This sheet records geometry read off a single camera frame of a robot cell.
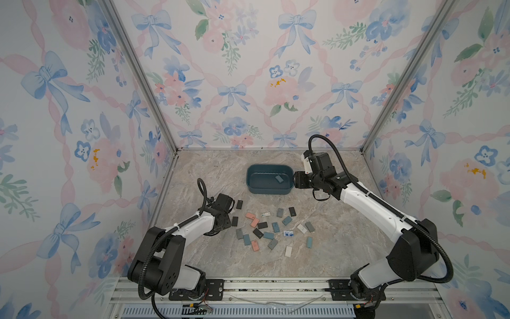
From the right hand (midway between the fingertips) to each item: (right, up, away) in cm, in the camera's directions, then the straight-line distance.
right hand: (298, 176), depth 84 cm
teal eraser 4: (-12, -26, +4) cm, 29 cm away
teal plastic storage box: (-16, -2, +23) cm, 28 cm away
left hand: (-33, -22, +7) cm, 40 cm away
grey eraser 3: (+6, -23, +6) cm, 25 cm away
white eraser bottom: (-4, -31, -1) cm, 32 cm away
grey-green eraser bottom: (-11, -29, +1) cm, 31 cm away
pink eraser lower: (-19, -21, +6) cm, 29 cm away
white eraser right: (+3, -24, +5) cm, 24 cm away
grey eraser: (-7, -18, +11) cm, 22 cm away
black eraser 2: (-28, -21, +7) cm, 36 cm away
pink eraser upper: (-21, -18, +8) cm, 29 cm away
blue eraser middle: (-9, -23, +6) cm, 26 cm away
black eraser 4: (-15, -22, +6) cm, 27 cm away
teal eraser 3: (-22, -28, +2) cm, 35 cm away
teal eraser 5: (+5, -27, +1) cm, 28 cm away
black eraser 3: (-1, -17, +11) cm, 20 cm away
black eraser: (-26, -14, +12) cm, 32 cm away
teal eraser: (-6, -2, +22) cm, 23 cm away
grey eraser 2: (-26, -26, +4) cm, 36 cm away
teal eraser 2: (-4, -21, +8) cm, 22 cm away
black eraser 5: (-17, -25, +4) cm, 31 cm away
